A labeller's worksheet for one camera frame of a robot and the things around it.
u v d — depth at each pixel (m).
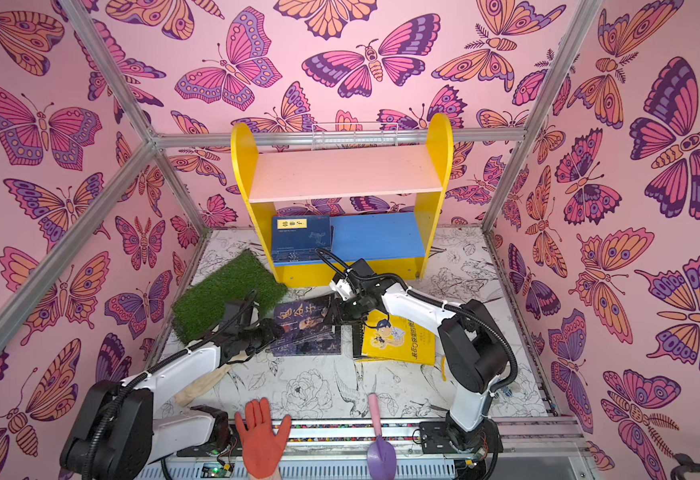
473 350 0.47
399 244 0.92
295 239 0.93
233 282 1.03
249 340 0.74
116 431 0.41
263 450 0.71
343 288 0.81
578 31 0.72
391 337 0.87
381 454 0.70
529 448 0.74
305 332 0.85
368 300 0.65
